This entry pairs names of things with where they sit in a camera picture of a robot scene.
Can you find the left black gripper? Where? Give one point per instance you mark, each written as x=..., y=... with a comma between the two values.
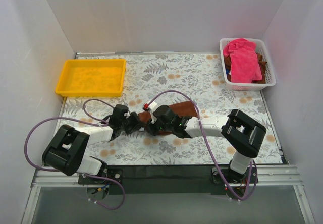
x=132, y=120

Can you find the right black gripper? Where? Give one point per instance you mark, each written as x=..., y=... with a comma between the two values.
x=152, y=127

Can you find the brown towel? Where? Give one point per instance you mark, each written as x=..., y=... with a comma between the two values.
x=262, y=65
x=184, y=109

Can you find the pink towel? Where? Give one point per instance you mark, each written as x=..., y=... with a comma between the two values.
x=242, y=59

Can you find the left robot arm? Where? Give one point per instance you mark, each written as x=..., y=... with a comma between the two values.
x=66, y=151

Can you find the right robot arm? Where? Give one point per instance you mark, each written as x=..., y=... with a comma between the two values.
x=245, y=134

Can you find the floral table mat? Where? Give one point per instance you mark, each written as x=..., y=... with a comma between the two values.
x=169, y=79

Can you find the yellow plastic tray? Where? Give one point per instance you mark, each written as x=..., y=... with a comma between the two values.
x=92, y=78

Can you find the white plastic basket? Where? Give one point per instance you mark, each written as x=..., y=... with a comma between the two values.
x=269, y=75

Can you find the brown towel in basket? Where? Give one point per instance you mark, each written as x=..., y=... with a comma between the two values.
x=262, y=65

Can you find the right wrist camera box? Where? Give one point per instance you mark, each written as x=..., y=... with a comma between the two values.
x=151, y=108

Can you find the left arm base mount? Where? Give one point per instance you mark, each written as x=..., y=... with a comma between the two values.
x=111, y=173

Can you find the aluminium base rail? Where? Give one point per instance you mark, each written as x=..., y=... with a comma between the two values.
x=168, y=194

